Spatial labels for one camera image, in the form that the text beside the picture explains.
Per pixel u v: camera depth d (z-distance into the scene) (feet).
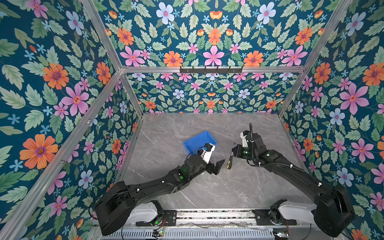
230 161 2.68
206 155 2.18
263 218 2.39
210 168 2.22
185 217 2.46
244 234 2.51
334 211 1.30
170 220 2.39
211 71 3.06
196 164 1.91
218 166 2.23
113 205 1.41
